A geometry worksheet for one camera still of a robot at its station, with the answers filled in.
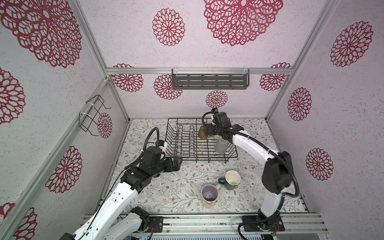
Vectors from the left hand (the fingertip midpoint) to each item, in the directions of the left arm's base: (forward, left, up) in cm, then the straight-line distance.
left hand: (174, 162), depth 75 cm
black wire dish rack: (+28, -3, -17) cm, 33 cm away
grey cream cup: (+18, -28, -11) cm, 35 cm away
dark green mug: (-3, -32, -16) cm, 36 cm away
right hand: (+25, -21, +1) cm, 33 cm away
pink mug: (-11, -18, -17) cm, 27 cm away
